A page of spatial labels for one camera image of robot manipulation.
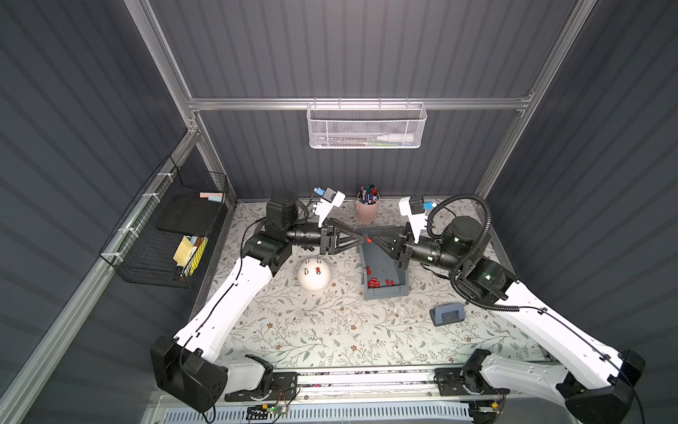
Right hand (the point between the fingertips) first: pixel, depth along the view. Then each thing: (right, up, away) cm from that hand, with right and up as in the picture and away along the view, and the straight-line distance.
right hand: (372, 240), depth 56 cm
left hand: (-2, -1, +3) cm, 4 cm away
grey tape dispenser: (+27, -26, +28) cm, 46 cm away
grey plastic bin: (+8, -16, +40) cm, 43 cm away
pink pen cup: (+3, +13, +49) cm, 50 cm away
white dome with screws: (-16, -13, +28) cm, 35 cm away
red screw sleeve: (-15, -12, +28) cm, 34 cm away
